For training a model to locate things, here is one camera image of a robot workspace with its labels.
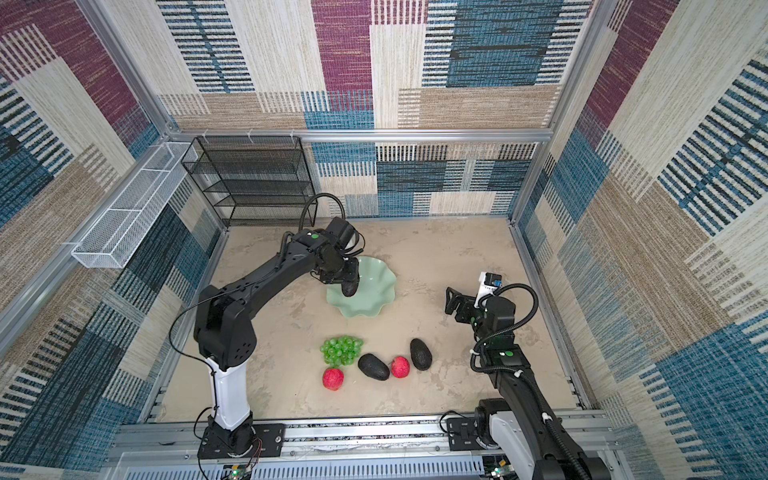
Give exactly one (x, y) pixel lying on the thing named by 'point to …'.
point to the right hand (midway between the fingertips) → (461, 295)
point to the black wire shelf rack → (254, 181)
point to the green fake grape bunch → (342, 350)
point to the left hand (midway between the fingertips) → (355, 274)
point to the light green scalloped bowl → (377, 290)
